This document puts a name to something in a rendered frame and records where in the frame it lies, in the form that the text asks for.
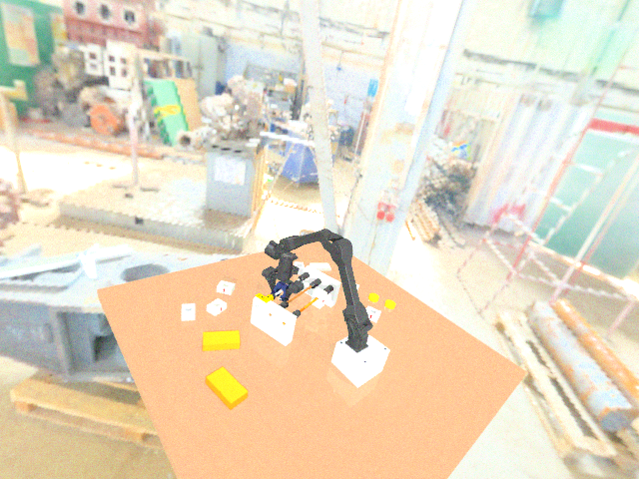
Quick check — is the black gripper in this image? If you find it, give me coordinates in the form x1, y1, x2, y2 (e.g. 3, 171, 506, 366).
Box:
262, 265, 305, 300

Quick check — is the yellow rectangular block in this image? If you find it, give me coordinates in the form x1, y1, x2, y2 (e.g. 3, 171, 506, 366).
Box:
202, 330, 240, 351
205, 367, 248, 410

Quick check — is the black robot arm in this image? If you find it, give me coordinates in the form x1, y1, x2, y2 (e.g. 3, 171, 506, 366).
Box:
265, 229, 373, 353

